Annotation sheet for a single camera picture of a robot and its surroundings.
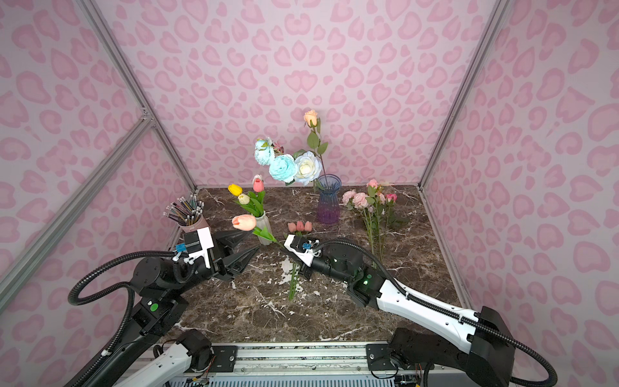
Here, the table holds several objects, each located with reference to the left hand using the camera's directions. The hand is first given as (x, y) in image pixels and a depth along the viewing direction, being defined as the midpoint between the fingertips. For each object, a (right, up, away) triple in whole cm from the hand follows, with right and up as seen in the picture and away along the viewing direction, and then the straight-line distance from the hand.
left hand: (254, 240), depth 53 cm
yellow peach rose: (+12, +31, +35) cm, 48 cm away
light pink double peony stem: (+42, +11, +55) cm, 70 cm away
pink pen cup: (-32, 0, +43) cm, 53 cm away
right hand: (+5, -4, +13) cm, 15 cm away
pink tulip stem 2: (+6, -1, +48) cm, 48 cm away
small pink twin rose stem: (+32, +10, +51) cm, 61 cm away
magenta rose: (+47, +11, +57) cm, 75 cm away
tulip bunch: (-8, +9, +28) cm, 30 cm away
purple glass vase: (+18, +7, +54) cm, 57 cm away
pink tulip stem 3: (+10, -1, +49) cm, 50 cm away
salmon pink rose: (+37, +11, +51) cm, 64 cm away
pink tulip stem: (+3, -1, +45) cm, 45 cm away
